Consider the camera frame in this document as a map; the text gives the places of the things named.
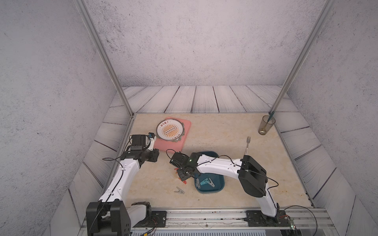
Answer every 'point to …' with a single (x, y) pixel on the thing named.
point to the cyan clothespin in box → (205, 181)
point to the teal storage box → (218, 179)
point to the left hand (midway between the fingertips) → (156, 152)
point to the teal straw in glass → (270, 117)
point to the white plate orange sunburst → (170, 129)
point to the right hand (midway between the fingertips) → (184, 175)
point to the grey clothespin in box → (211, 183)
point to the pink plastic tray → (174, 146)
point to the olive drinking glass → (265, 127)
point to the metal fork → (248, 140)
